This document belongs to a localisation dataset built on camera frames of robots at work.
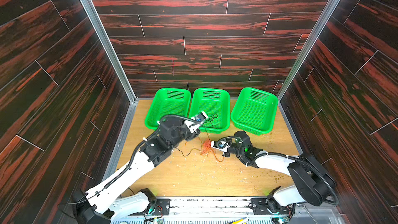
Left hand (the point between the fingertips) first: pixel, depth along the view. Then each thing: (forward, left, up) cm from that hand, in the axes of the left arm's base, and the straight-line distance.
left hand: (198, 116), depth 68 cm
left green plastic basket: (+39, +25, -31) cm, 56 cm away
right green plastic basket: (+31, -40, -31) cm, 59 cm away
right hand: (+2, -11, -24) cm, 26 cm away
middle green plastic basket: (+40, -13, -33) cm, 53 cm away
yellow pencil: (-36, -21, -32) cm, 53 cm away
